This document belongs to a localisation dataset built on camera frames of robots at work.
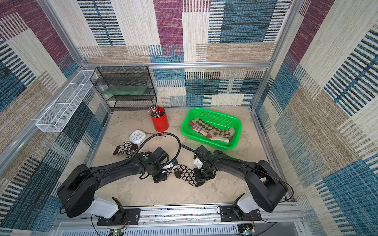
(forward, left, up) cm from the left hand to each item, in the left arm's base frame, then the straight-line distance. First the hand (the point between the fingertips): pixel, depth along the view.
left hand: (164, 174), depth 85 cm
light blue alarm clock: (+26, +20, +1) cm, 33 cm away
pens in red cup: (+35, +7, +16) cm, 39 cm away
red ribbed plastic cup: (+33, +5, +6) cm, 34 cm away
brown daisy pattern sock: (+1, -11, -1) cm, 11 cm away
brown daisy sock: (+16, +25, +3) cm, 30 cm away
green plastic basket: (+36, -38, +5) cm, 52 cm away
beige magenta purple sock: (+31, -21, +2) cm, 37 cm away
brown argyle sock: (+27, -31, +4) cm, 41 cm away
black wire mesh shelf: (+55, +30, +20) cm, 66 cm away
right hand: (-4, -20, 0) cm, 20 cm away
